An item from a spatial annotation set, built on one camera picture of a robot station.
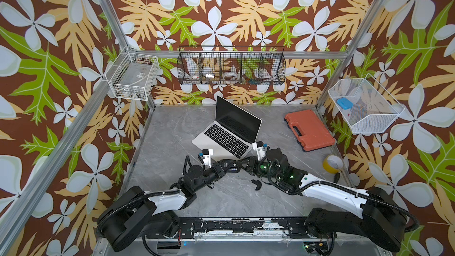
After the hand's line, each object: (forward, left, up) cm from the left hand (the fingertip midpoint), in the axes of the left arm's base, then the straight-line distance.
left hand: (234, 162), depth 77 cm
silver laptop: (+26, 0, -15) cm, 30 cm away
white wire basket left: (+37, +50, +18) cm, 65 cm away
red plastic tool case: (+25, -44, -11) cm, 52 cm away
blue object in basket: (+28, -55, +10) cm, 62 cm away
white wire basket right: (+20, -63, +13) cm, 67 cm away
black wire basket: (+52, +1, +15) cm, 54 cm away
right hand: (-2, 0, +2) cm, 3 cm away
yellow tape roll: (+7, -53, -16) cm, 56 cm away
